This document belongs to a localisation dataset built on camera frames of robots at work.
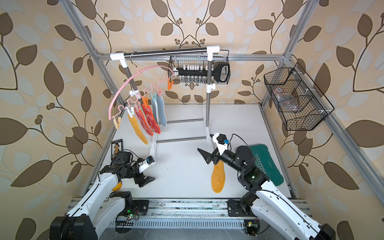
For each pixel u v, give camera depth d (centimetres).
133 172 71
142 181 74
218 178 84
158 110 81
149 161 73
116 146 96
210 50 59
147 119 83
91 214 43
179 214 74
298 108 74
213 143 94
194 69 83
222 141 55
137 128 76
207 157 59
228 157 59
